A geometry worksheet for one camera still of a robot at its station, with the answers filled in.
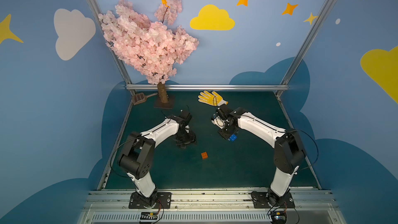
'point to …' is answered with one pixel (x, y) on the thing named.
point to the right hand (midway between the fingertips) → (225, 132)
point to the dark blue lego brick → (233, 137)
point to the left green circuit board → (148, 215)
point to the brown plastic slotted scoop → (139, 97)
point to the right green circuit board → (278, 217)
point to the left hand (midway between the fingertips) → (191, 142)
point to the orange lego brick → (204, 155)
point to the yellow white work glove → (212, 98)
